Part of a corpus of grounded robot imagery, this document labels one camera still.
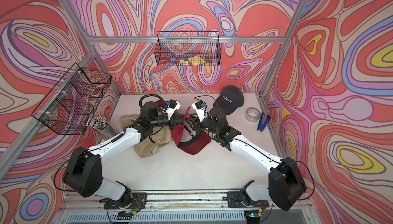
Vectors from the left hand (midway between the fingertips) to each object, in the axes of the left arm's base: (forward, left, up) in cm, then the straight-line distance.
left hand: (187, 118), depth 77 cm
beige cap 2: (-7, +23, -18) cm, 30 cm away
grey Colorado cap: (+29, -29, -15) cm, 44 cm away
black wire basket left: (+1, +58, +6) cm, 58 cm away
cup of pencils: (0, +47, -5) cm, 48 cm away
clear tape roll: (+21, -44, -22) cm, 54 cm away
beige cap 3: (-1, +16, -14) cm, 21 cm away
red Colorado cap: (-1, +1, -16) cm, 16 cm away
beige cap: (+10, +40, -15) cm, 43 cm away
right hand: (-1, -1, -1) cm, 1 cm away
